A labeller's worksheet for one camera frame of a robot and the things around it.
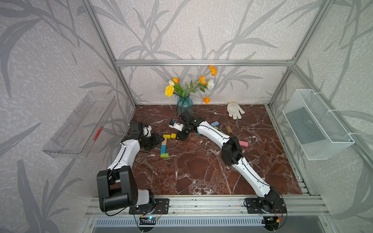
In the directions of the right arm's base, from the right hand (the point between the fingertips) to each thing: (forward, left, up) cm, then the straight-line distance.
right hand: (178, 132), depth 100 cm
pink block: (-9, -44, -1) cm, 45 cm away
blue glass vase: (+21, -4, +8) cm, 23 cm away
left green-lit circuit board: (-50, +11, -5) cm, 51 cm away
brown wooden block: (+4, -36, -2) cm, 37 cm away
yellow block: (-2, +3, 0) cm, 4 cm away
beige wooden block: (-6, +9, -2) cm, 11 cm away
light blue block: (+9, -27, -2) cm, 29 cm away
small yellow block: (-2, +8, -1) cm, 8 cm away
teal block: (-12, +9, -1) cm, 15 cm away
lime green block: (-16, +8, -2) cm, 18 cm away
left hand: (-11, +9, +9) cm, 17 cm away
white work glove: (+23, -44, -2) cm, 49 cm away
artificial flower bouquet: (+23, +2, +22) cm, 32 cm away
